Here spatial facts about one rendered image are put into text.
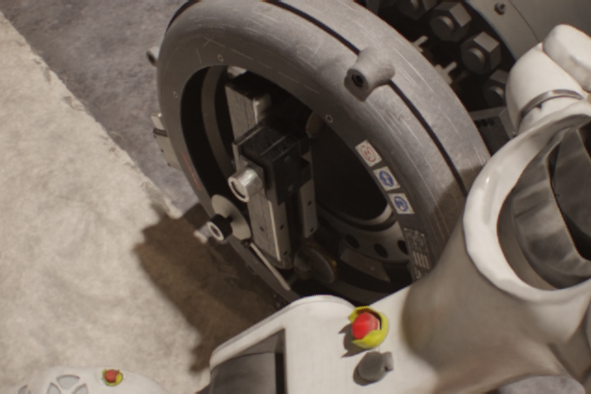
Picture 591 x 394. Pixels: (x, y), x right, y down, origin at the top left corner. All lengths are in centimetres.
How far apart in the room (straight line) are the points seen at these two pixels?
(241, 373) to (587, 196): 46
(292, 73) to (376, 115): 14
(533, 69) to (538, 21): 55
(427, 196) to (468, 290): 37
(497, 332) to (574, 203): 12
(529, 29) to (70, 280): 137
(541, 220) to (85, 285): 153
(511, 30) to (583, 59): 48
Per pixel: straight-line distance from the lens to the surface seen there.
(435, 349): 57
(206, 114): 128
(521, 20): 118
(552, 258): 47
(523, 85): 66
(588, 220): 47
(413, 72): 84
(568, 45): 68
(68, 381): 131
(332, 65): 84
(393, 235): 120
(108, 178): 209
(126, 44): 263
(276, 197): 98
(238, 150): 96
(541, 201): 48
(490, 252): 49
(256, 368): 76
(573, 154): 50
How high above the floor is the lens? 146
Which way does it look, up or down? 49 degrees down
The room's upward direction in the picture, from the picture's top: 6 degrees counter-clockwise
